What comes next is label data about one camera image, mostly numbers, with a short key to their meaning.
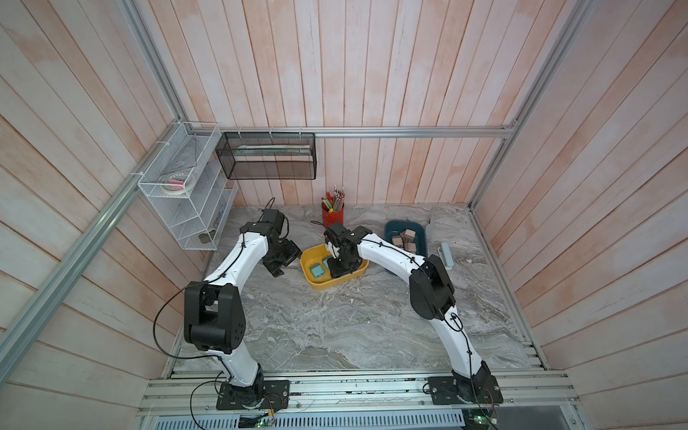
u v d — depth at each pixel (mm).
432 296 599
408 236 1040
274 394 730
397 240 1064
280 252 757
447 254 1008
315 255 1004
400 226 1081
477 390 636
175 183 739
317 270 972
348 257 714
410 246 1038
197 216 771
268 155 1052
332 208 1036
